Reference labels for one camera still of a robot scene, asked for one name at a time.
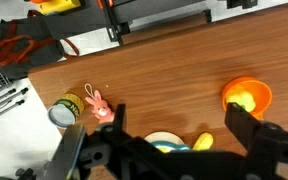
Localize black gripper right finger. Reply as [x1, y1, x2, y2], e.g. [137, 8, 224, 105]
[224, 102, 262, 149]

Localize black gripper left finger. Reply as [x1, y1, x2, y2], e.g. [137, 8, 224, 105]
[112, 103, 128, 134]

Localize pink stuffed bunny toy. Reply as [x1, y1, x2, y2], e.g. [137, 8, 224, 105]
[84, 82, 116, 125]

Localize yellow toy bell pepper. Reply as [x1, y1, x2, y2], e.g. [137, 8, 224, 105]
[225, 85, 257, 113]

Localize orange toy pan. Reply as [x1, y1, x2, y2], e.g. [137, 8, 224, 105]
[221, 76, 273, 121]

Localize yellow toy lemon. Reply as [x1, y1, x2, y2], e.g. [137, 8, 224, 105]
[192, 132, 215, 152]

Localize white bowl teal stripe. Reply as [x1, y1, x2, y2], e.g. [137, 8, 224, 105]
[144, 131, 192, 154]

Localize yellow green tin can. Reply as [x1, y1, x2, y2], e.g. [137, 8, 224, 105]
[47, 92, 85, 130]

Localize black perforated board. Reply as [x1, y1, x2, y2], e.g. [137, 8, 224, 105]
[43, 0, 218, 39]

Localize black tripod legs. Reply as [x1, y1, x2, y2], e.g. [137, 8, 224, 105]
[0, 87, 30, 125]

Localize yellow emergency stop box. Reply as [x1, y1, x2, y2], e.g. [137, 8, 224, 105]
[24, 0, 82, 16]

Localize black clamp orange handle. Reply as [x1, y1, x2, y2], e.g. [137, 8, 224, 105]
[96, 0, 132, 45]

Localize black bag red straps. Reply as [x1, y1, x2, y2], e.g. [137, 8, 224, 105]
[0, 9, 81, 81]

